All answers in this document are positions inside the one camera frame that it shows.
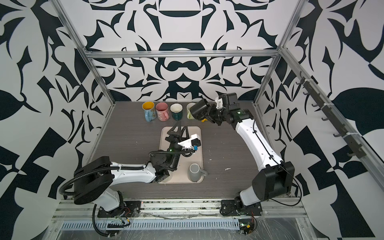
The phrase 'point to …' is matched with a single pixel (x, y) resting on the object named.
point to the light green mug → (189, 115)
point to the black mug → (197, 109)
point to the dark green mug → (176, 111)
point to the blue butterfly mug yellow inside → (150, 111)
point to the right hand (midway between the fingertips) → (201, 112)
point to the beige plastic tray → (182, 175)
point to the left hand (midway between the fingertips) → (177, 122)
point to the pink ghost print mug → (162, 109)
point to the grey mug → (195, 173)
